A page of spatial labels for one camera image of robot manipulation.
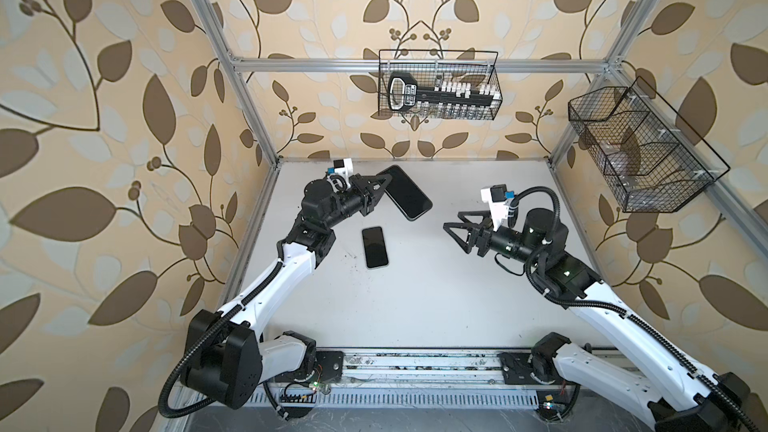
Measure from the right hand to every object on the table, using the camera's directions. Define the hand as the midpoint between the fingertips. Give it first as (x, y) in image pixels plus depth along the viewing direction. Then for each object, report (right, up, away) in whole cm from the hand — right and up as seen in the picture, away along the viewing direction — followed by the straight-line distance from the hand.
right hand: (453, 224), depth 67 cm
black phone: (-11, +6, +2) cm, 13 cm away
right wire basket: (+50, +16, +7) cm, 53 cm away
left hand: (-13, +11, +1) cm, 17 cm away
